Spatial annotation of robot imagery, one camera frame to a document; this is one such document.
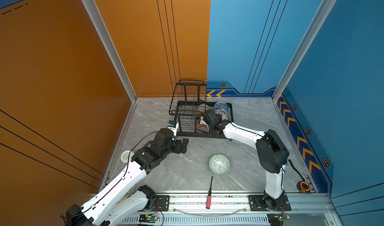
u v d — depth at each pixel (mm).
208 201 736
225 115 1044
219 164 849
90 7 730
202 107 1089
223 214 710
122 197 457
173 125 655
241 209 725
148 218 707
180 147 664
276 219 698
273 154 489
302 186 757
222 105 1087
